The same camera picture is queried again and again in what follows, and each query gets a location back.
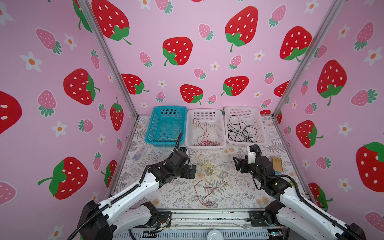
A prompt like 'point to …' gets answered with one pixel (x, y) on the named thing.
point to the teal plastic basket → (165, 125)
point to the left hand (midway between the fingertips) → (190, 168)
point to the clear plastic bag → (140, 154)
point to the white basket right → (251, 115)
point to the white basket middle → (215, 119)
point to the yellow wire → (208, 170)
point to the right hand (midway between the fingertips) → (239, 156)
